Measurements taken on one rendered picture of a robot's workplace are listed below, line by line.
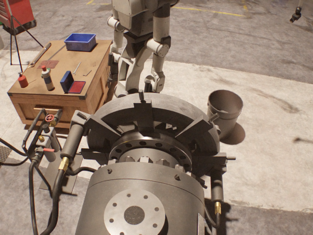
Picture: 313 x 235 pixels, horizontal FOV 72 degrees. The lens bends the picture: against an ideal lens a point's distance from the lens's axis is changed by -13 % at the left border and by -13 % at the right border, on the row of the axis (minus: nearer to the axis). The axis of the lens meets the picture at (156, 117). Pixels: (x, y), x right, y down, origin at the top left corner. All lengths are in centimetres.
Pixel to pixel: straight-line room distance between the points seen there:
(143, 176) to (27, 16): 431
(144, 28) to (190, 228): 107
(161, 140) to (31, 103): 150
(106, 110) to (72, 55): 152
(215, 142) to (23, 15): 425
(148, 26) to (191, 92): 143
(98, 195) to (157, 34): 86
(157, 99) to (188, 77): 186
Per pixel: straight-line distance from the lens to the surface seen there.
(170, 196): 96
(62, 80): 206
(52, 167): 222
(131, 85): 165
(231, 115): 206
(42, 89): 226
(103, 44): 272
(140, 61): 154
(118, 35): 173
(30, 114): 252
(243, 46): 391
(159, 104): 111
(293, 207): 215
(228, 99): 230
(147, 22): 143
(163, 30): 132
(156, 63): 142
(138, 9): 135
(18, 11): 485
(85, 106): 211
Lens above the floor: 172
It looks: 45 degrees down
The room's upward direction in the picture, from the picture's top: straight up
